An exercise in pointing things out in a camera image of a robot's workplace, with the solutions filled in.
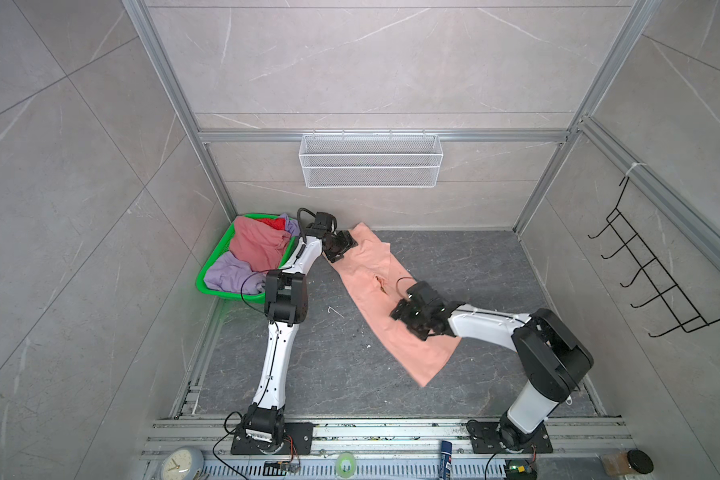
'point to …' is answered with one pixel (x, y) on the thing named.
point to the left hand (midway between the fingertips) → (354, 241)
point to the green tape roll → (346, 465)
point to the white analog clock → (181, 463)
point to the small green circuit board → (520, 469)
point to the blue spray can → (445, 460)
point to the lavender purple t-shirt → (232, 275)
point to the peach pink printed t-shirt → (376, 283)
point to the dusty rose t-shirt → (260, 245)
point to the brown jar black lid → (631, 462)
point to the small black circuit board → (277, 468)
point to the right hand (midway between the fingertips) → (397, 316)
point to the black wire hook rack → (666, 288)
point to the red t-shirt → (278, 223)
